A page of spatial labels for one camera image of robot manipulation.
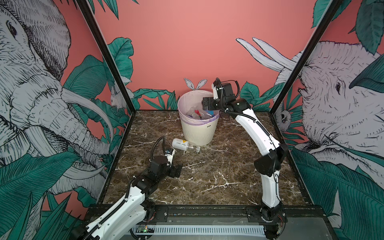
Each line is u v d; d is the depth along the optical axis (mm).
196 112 913
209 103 732
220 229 701
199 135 969
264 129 529
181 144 936
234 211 753
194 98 925
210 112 866
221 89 596
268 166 558
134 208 520
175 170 718
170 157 718
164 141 1041
